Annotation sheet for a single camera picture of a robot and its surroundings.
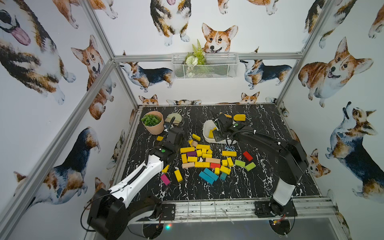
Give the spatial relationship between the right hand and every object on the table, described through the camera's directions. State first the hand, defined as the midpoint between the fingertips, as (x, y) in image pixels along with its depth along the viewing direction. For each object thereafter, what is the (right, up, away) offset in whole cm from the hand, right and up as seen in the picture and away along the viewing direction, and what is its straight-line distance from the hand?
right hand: (216, 133), depth 88 cm
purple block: (-14, -13, +5) cm, 20 cm away
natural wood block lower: (-16, -19, 0) cm, 25 cm away
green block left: (+15, -18, +2) cm, 24 cm away
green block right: (+20, -20, 0) cm, 29 cm away
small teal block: (+4, -24, -3) cm, 25 cm away
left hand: (-18, 0, -5) cm, 19 cm away
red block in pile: (-2, -19, 0) cm, 19 cm away
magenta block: (-29, -26, -4) cm, 39 cm away
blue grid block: (+10, -10, +7) cm, 16 cm away
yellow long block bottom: (-8, -19, 0) cm, 20 cm away
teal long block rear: (-1, -24, -4) cm, 25 cm away
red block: (+20, -15, +4) cm, 25 cm away
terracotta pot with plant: (-39, +6, +8) cm, 41 cm away
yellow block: (-22, -24, -4) cm, 32 cm away
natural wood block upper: (-2, -17, +3) cm, 17 cm away
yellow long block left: (-18, -11, +8) cm, 23 cm away
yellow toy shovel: (+21, +9, +25) cm, 34 cm away
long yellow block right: (+9, -14, +6) cm, 17 cm away
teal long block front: (-7, -24, -4) cm, 25 cm away
